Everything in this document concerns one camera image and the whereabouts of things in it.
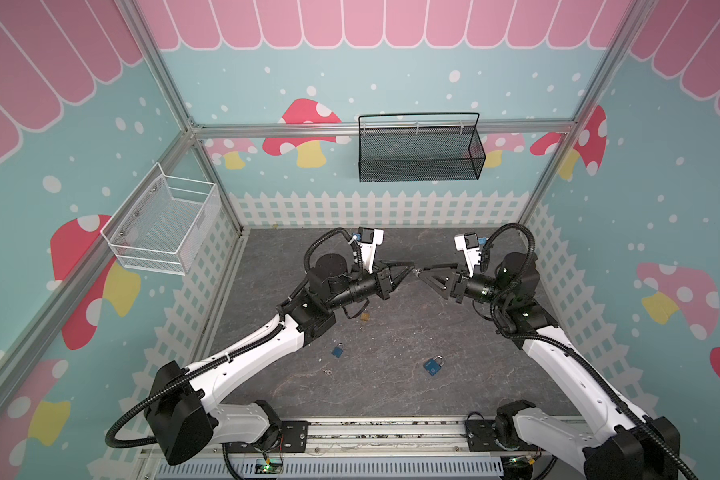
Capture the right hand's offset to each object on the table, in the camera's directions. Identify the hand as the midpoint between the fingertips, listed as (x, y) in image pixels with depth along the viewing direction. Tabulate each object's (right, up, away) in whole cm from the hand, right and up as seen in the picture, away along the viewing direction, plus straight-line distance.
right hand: (423, 274), depth 67 cm
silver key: (-2, +1, -2) cm, 3 cm away
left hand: (-3, 0, -3) cm, 4 cm away
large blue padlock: (+6, -28, +18) cm, 34 cm away
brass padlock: (-14, -15, +29) cm, 36 cm away
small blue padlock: (-22, -24, +22) cm, 39 cm away
